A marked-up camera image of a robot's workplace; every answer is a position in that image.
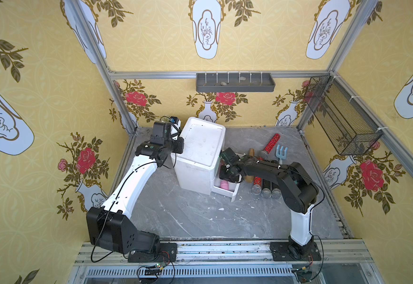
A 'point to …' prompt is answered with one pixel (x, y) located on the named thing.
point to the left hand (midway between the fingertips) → (180, 142)
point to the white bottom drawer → (232, 188)
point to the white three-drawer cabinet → (197, 169)
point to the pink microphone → (224, 184)
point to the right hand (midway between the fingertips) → (217, 179)
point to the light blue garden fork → (281, 156)
